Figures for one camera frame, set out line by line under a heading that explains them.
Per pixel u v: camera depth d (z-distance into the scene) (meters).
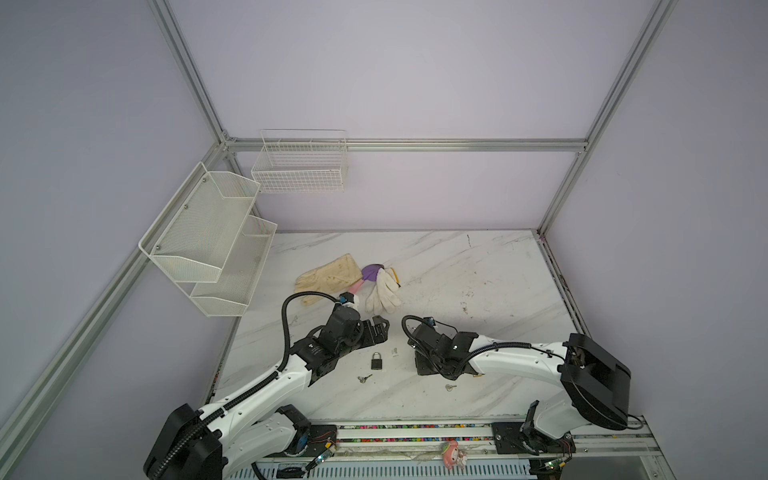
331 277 1.05
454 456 0.69
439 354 0.64
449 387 0.82
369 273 1.04
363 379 0.84
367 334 0.71
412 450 0.73
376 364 0.86
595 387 0.43
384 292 1.01
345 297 0.74
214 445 0.39
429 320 0.78
